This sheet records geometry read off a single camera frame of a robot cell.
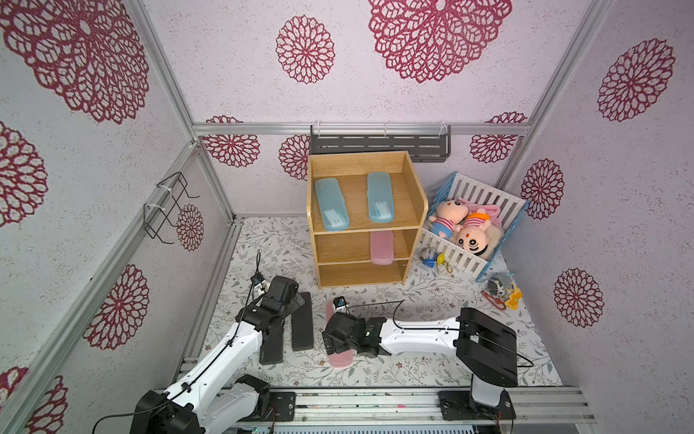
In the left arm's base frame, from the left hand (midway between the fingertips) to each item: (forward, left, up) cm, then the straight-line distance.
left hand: (285, 301), depth 85 cm
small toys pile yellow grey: (+6, -73, -9) cm, 74 cm away
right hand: (-7, -18, -7) cm, 20 cm away
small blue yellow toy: (+20, -53, -6) cm, 57 cm away
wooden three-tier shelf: (+13, -18, +5) cm, 23 cm away
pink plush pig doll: (+35, -59, +3) cm, 68 cm away
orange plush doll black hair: (+24, -66, +3) cm, 70 cm away
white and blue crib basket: (+36, -80, +4) cm, 88 cm away
